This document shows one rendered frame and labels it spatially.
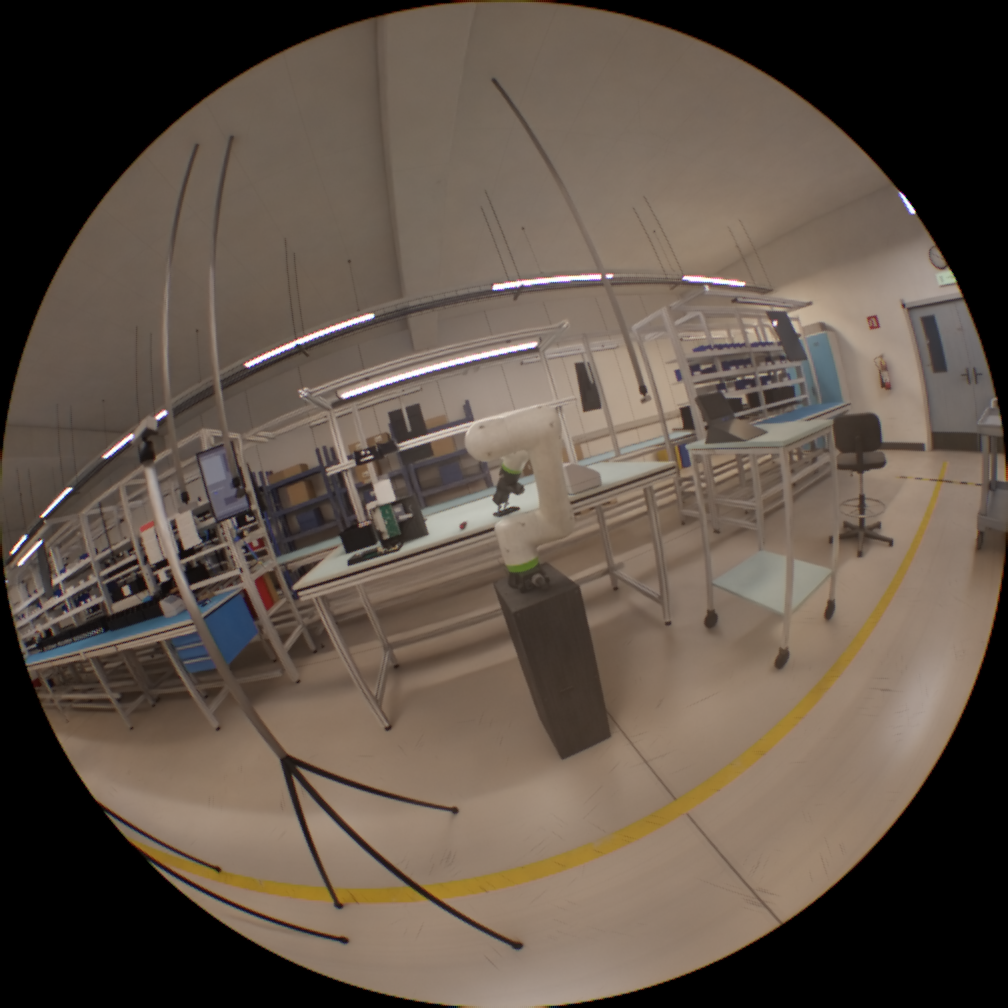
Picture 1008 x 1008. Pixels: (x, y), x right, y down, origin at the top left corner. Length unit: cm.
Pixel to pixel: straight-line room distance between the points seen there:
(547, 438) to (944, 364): 605
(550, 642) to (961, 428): 622
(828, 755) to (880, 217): 635
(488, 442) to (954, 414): 627
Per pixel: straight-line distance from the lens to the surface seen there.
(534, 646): 119
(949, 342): 636
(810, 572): 208
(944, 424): 644
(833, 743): 166
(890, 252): 652
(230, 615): 278
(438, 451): 528
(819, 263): 686
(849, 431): 282
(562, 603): 115
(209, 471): 263
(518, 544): 120
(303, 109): 281
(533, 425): 95
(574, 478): 160
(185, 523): 318
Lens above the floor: 130
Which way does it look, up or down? 9 degrees down
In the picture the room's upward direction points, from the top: 16 degrees counter-clockwise
